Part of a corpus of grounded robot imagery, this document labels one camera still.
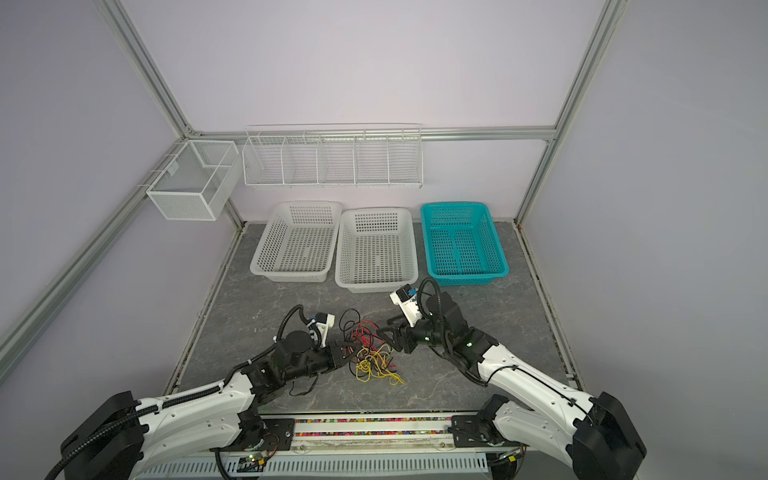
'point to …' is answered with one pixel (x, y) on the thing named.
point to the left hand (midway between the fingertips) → (361, 353)
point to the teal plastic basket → (462, 244)
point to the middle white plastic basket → (376, 250)
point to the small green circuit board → (251, 463)
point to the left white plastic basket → (300, 242)
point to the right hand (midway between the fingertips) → (384, 329)
